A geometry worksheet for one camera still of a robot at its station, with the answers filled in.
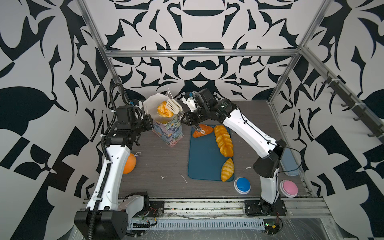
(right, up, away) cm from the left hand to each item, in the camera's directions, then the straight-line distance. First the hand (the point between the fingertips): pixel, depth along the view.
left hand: (150, 116), depth 74 cm
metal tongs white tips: (+12, +4, +1) cm, 12 cm away
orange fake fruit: (-14, -26, +10) cm, 31 cm away
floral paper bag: (+8, -7, +7) cm, 13 cm away
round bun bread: (+5, +2, +4) cm, 7 cm away
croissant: (+39, -30, +9) cm, 50 cm away
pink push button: (+70, -37, +4) cm, 79 cm away
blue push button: (+46, -36, +6) cm, 59 cm away
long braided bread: (+40, -15, +21) cm, 48 cm away
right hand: (+15, -1, 0) cm, 15 cm away
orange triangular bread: (+30, -9, +26) cm, 41 cm away
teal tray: (+28, -27, +21) cm, 44 cm away
